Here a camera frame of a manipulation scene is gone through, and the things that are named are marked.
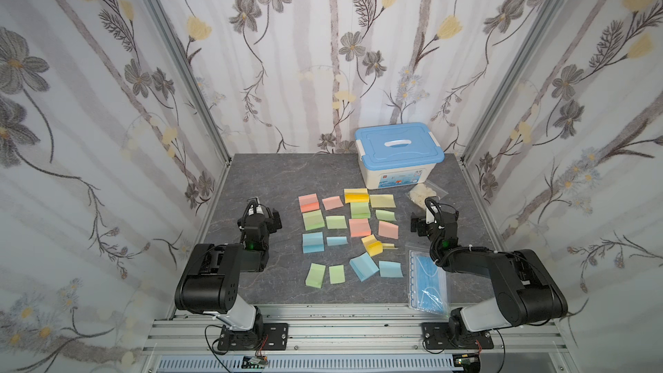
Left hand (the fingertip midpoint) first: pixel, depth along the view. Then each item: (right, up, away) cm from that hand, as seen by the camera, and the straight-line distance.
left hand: (261, 209), depth 94 cm
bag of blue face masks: (+58, -24, -10) cm, 63 cm away
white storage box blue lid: (+52, +20, +5) cm, 56 cm away
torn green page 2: (+28, -21, -7) cm, 36 cm away
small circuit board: (+3, -41, -22) cm, 47 cm away
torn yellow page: (+47, -14, -1) cm, 49 cm away
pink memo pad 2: (+36, -7, +3) cm, 37 cm away
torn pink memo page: (+48, -8, +4) cm, 49 cm away
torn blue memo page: (+47, -21, -4) cm, 51 cm away
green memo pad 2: (+19, -5, +5) cm, 20 cm away
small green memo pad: (+21, -21, -8) cm, 31 cm away
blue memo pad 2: (+38, -19, -6) cm, 43 cm away
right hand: (+63, 0, -1) cm, 63 cm away
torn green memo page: (+47, -3, +7) cm, 48 cm away
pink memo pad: (+17, +1, +11) cm, 20 cm away
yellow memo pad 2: (+41, -13, -3) cm, 43 cm away
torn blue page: (+28, -12, +2) cm, 31 cm away
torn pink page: (+26, +1, +11) cm, 29 cm away
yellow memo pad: (+37, +4, +14) cm, 39 cm away
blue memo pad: (+19, -12, -1) cm, 23 cm away
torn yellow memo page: (+47, +2, +13) cm, 49 cm away
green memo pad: (+37, -1, +8) cm, 38 cm away
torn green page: (+28, -6, +5) cm, 29 cm away
